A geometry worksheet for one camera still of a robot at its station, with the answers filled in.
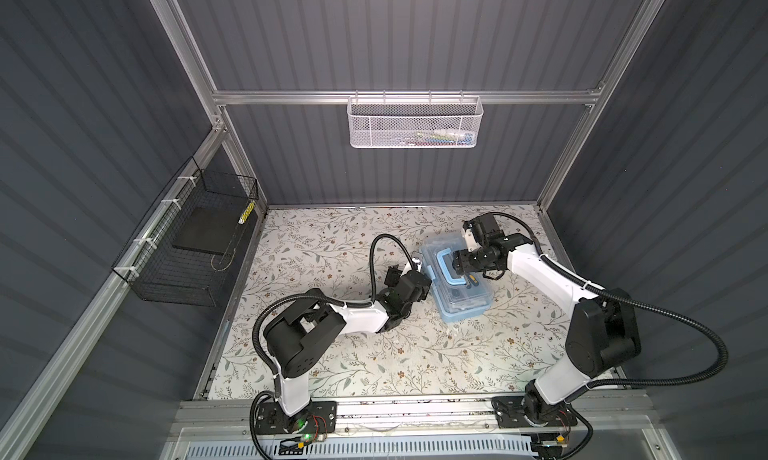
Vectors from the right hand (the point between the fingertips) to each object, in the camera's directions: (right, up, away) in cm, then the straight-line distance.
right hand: (469, 264), depth 90 cm
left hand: (-17, -3, +1) cm, 17 cm away
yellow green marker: (-64, +15, -8) cm, 66 cm away
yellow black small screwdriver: (+1, -4, -1) cm, 4 cm away
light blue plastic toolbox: (-6, -9, -3) cm, 11 cm away
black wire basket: (-75, +5, -18) cm, 77 cm away
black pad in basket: (-70, +10, -15) cm, 72 cm away
